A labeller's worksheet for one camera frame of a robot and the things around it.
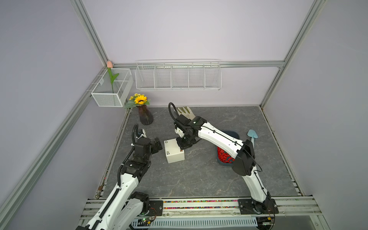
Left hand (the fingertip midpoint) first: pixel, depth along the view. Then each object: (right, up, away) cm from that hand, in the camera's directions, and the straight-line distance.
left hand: (151, 141), depth 80 cm
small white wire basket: (-26, +27, -2) cm, 38 cm away
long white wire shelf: (+14, +44, +20) cm, 51 cm away
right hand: (+16, -4, +3) cm, 17 cm away
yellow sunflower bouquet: (-13, +25, +11) cm, 30 cm away
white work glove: (+18, +19, +36) cm, 45 cm away
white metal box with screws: (+12, -8, +3) cm, 15 cm away
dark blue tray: (+53, +1, +17) cm, 55 cm away
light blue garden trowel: (+66, +2, +22) cm, 70 cm away
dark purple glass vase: (-13, +15, +31) cm, 37 cm away
